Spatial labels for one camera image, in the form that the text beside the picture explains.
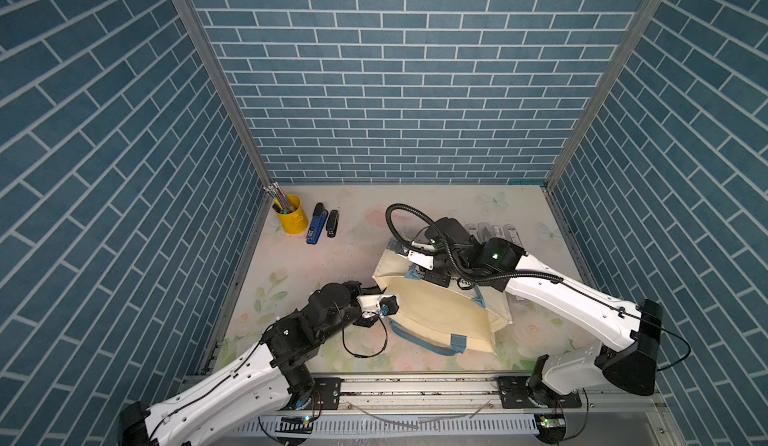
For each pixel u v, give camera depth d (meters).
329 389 0.74
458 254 0.52
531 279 0.46
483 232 1.05
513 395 0.74
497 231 1.05
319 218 1.07
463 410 0.72
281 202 1.00
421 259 0.62
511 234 1.05
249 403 0.57
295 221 1.00
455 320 0.79
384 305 0.59
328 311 0.54
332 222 1.05
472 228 1.05
